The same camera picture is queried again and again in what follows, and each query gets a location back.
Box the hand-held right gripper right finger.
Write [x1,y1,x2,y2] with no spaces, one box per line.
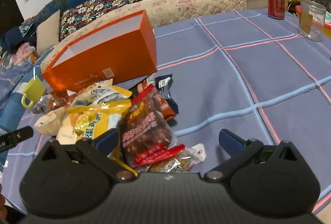
[204,129,298,183]

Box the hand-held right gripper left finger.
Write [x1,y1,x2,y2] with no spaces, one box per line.
[39,128,139,183]

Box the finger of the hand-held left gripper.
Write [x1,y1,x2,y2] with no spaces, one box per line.
[0,127,34,153]

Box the yellow snack packet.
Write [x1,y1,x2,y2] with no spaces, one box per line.
[56,99,139,178]

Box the beige snack packet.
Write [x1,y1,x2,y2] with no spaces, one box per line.
[34,106,71,137]

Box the dark red snack packet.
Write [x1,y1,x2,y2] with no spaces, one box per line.
[121,84,177,165]

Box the white blue snack packet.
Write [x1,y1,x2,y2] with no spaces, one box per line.
[72,79,132,108]

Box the red label snack packet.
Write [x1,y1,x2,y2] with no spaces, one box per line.
[133,144,187,169]

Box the small clear brown snack packet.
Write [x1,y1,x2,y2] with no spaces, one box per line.
[150,143,205,173]

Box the orange brown snack packet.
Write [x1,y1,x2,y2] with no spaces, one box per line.
[137,75,177,121]

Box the orange cardboard box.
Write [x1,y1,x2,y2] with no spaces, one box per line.
[41,10,158,91]

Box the navy snack packet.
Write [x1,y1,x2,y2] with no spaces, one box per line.
[155,73,179,114]

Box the blue striped bedding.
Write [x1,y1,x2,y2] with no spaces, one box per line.
[0,59,35,162]

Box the green mug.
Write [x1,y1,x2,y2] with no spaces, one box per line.
[21,76,47,109]

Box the pile of clothes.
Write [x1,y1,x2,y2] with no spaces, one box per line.
[0,18,37,68]

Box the beige pillow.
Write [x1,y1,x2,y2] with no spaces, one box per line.
[36,10,61,55]

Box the beige floral sofa cover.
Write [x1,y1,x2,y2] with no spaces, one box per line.
[39,0,247,65]

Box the clear plastic jar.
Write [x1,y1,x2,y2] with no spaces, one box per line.
[299,0,327,42]

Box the red drink can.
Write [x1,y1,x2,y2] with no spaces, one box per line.
[267,0,285,19]

